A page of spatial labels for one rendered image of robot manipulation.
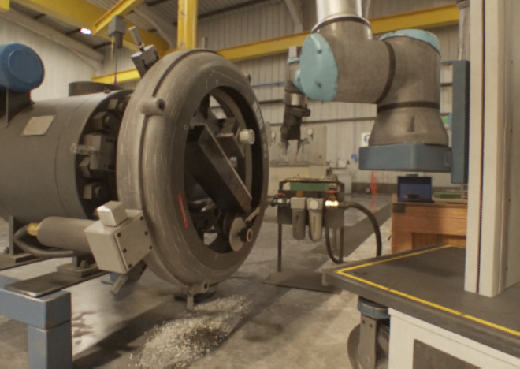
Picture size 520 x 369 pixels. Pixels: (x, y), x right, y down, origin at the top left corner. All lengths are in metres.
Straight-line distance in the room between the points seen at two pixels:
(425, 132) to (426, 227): 0.83
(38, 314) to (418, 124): 1.07
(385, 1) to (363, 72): 12.35
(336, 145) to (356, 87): 11.27
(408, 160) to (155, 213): 0.58
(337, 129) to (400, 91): 11.30
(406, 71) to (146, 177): 0.64
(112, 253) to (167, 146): 0.26
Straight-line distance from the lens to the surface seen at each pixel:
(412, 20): 11.99
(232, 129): 0.91
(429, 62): 0.86
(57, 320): 1.08
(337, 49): 0.77
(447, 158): 0.88
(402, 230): 1.58
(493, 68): 0.90
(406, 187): 1.75
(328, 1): 0.88
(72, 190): 1.09
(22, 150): 1.29
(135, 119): 0.80
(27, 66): 1.45
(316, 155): 7.60
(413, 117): 0.81
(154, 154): 0.77
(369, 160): 0.83
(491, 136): 0.87
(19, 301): 1.14
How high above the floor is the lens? 0.59
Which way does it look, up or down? 1 degrees down
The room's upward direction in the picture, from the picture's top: 1 degrees clockwise
